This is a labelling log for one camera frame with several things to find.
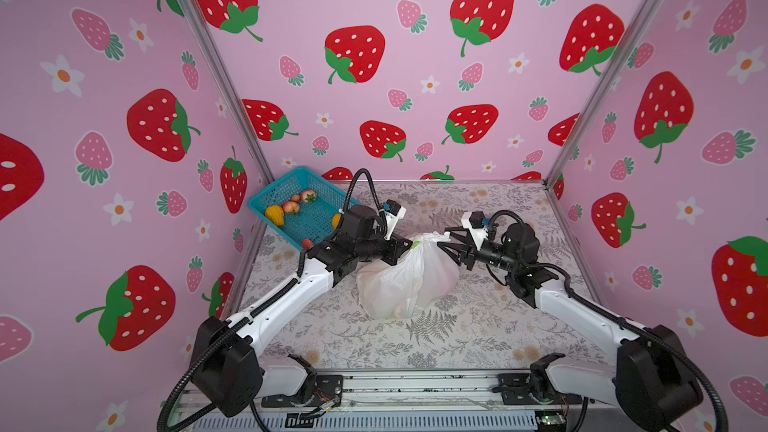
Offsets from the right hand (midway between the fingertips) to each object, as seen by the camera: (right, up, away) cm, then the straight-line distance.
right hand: (443, 236), depth 76 cm
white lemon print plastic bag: (-4, -10, +2) cm, 12 cm away
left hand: (-8, -2, 0) cm, 8 cm away
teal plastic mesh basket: (-48, +8, +36) cm, 60 cm away
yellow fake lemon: (-55, +5, +28) cm, 62 cm away
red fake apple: (-51, +8, +31) cm, 60 cm away
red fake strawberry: (-45, +12, +35) cm, 58 cm away
